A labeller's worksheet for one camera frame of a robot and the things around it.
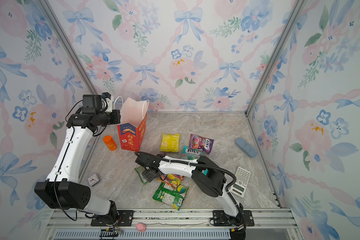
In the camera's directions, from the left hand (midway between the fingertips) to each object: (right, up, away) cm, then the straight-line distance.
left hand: (120, 113), depth 77 cm
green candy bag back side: (+26, -43, +2) cm, 50 cm away
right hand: (+14, -32, +11) cm, 37 cm away
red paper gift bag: (+7, -5, -1) cm, 9 cm away
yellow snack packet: (+24, -17, +24) cm, 38 cm away
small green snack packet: (+7, -33, +13) cm, 36 cm away
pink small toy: (+13, -54, -6) cm, 56 cm away
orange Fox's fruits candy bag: (+27, -36, +5) cm, 45 cm away
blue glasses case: (+73, -20, +21) cm, 79 cm away
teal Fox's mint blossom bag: (+38, -24, +18) cm, 48 cm away
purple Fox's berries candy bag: (+45, -18, +21) cm, 53 cm away
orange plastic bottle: (-13, -17, +16) cm, 27 cm away
